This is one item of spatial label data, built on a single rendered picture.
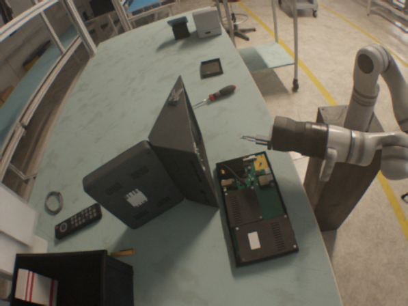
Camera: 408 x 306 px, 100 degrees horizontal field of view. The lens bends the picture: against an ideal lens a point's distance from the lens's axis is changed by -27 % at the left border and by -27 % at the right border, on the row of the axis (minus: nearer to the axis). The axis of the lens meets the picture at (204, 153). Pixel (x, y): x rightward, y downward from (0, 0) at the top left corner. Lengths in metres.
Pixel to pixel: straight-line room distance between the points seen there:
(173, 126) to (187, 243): 0.26
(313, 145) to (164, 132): 0.29
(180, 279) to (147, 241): 0.12
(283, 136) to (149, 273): 0.41
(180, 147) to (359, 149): 0.34
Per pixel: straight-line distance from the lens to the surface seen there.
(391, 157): 0.52
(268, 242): 0.47
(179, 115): 0.43
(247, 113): 0.71
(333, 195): 1.09
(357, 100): 0.81
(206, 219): 0.53
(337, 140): 0.48
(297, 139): 0.48
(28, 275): 0.63
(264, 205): 0.52
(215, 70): 0.93
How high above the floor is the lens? 1.48
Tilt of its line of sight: 50 degrees down
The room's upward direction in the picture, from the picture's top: 21 degrees counter-clockwise
